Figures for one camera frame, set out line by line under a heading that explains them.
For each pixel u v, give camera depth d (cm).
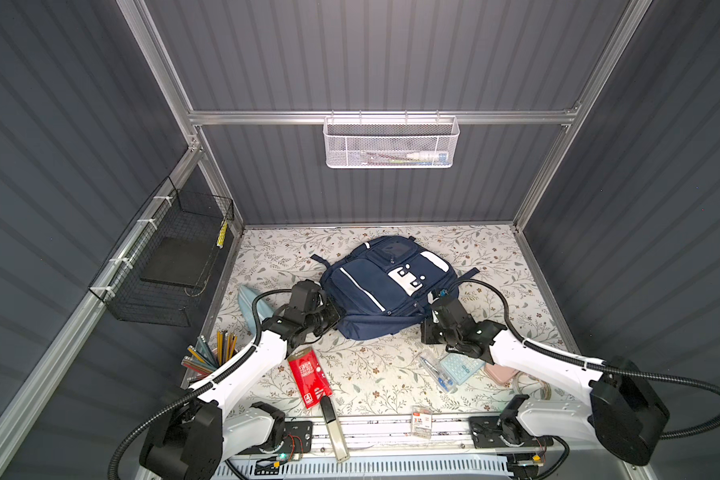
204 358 75
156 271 68
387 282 91
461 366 83
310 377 83
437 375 83
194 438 40
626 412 41
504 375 80
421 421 74
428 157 89
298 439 72
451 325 66
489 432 72
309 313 67
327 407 74
